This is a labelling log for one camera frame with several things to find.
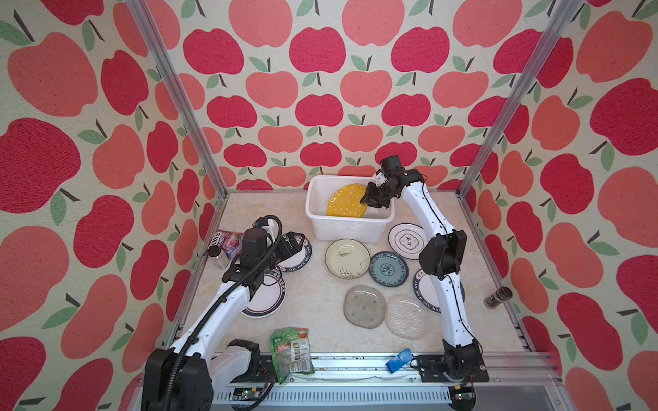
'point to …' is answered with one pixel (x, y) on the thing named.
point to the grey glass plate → (364, 306)
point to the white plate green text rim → (299, 260)
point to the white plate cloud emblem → (407, 240)
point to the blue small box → (400, 360)
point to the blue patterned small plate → (388, 269)
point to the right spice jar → (500, 295)
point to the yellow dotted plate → (345, 201)
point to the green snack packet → (291, 353)
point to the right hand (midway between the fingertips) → (362, 204)
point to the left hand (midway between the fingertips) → (299, 244)
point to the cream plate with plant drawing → (347, 259)
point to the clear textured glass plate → (406, 317)
